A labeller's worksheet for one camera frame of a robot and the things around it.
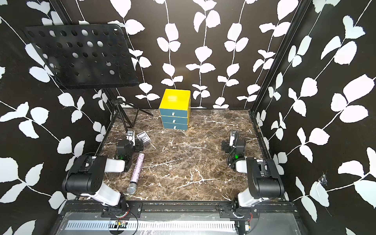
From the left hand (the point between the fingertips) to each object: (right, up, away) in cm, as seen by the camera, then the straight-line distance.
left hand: (134, 136), depth 95 cm
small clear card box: (+4, 0, +7) cm, 8 cm away
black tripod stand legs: (-9, +21, -7) cm, 24 cm away
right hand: (+64, -1, +1) cm, 64 cm away
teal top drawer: (+26, +16, -1) cm, 31 cm away
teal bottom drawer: (+26, +7, +9) cm, 28 cm away
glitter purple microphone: (+4, -14, -6) cm, 16 cm away
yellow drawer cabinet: (+27, +18, -2) cm, 33 cm away
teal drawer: (+26, +11, +4) cm, 29 cm away
